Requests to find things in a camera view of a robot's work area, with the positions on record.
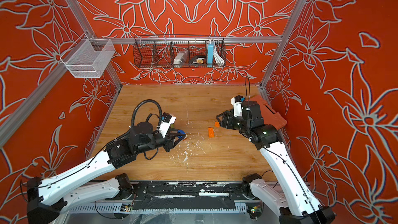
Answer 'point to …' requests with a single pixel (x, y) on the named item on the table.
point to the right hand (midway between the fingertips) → (218, 117)
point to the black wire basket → (158, 51)
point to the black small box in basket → (198, 59)
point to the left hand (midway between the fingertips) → (183, 133)
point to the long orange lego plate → (211, 133)
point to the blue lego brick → (182, 131)
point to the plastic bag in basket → (180, 58)
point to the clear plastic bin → (88, 58)
